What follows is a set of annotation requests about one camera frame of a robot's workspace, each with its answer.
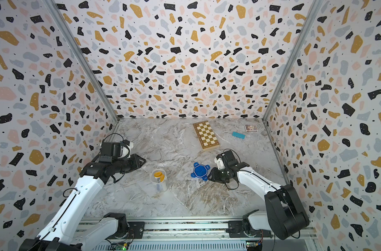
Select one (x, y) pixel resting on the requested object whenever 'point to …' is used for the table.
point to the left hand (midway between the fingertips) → (146, 160)
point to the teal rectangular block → (238, 135)
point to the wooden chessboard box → (205, 135)
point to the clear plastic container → (161, 186)
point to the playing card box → (250, 127)
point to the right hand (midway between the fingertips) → (210, 178)
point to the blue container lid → (200, 171)
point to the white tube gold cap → (157, 175)
